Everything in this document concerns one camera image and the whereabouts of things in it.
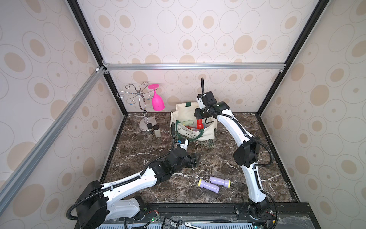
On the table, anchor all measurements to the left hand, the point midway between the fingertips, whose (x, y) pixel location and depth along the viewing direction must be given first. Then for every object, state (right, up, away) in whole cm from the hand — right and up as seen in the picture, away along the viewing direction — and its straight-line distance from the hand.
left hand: (201, 157), depth 75 cm
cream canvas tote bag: (-9, +26, +26) cm, 38 cm away
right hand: (+3, +25, +19) cm, 32 cm away
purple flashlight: (+15, -16, +5) cm, 23 cm away
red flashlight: (-5, +15, +27) cm, 32 cm away
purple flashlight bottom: (+6, -18, +5) cm, 20 cm away
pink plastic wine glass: (-27, +32, +21) cm, 46 cm away
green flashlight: (-7, +19, +29) cm, 35 cm away
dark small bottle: (-33, +15, +25) cm, 44 cm away
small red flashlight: (+1, +16, +16) cm, 23 cm away
